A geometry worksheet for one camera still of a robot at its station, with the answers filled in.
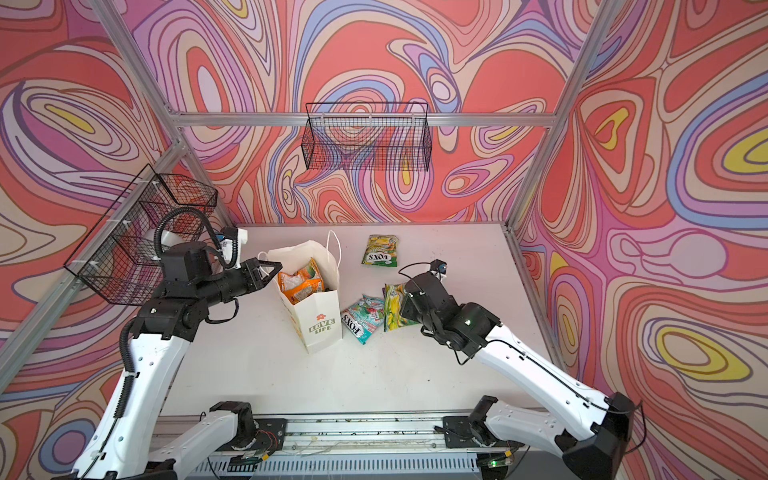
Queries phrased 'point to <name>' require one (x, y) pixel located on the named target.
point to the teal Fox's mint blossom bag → (362, 317)
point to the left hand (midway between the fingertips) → (282, 264)
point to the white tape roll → (170, 238)
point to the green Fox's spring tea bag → (392, 306)
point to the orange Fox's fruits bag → (303, 284)
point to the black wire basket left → (159, 214)
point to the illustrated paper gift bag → (316, 321)
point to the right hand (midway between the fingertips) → (410, 305)
